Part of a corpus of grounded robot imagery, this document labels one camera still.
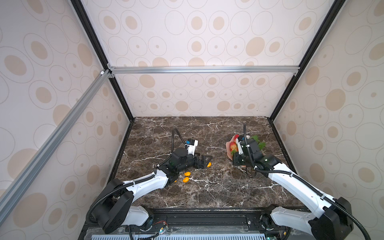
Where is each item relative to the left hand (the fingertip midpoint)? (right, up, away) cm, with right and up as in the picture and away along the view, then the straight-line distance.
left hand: (210, 156), depth 77 cm
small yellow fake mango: (+1, -8, +15) cm, 17 cm away
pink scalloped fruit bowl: (+13, +4, +20) cm, 24 cm away
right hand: (+13, 0, +5) cm, 14 cm away
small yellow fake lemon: (-13, -15, +10) cm, 23 cm away
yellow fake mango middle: (-13, -13, +13) cm, 22 cm away
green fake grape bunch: (+34, +4, +17) cm, 38 cm away
